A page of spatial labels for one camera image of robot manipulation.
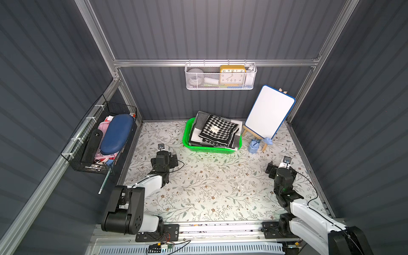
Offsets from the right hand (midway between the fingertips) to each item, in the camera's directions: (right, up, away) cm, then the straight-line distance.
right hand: (285, 164), depth 85 cm
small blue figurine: (-13, +10, +12) cm, 20 cm away
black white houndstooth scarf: (-35, +18, +10) cm, 40 cm away
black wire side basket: (-94, +10, -24) cm, 97 cm away
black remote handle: (-89, +11, -20) cm, 92 cm away
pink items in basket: (-86, +6, -19) cm, 89 cm away
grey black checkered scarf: (-46, +26, +17) cm, 55 cm away
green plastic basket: (-56, +16, +17) cm, 60 cm away
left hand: (-66, +3, +7) cm, 67 cm away
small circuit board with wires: (-66, -36, -12) cm, 76 cm away
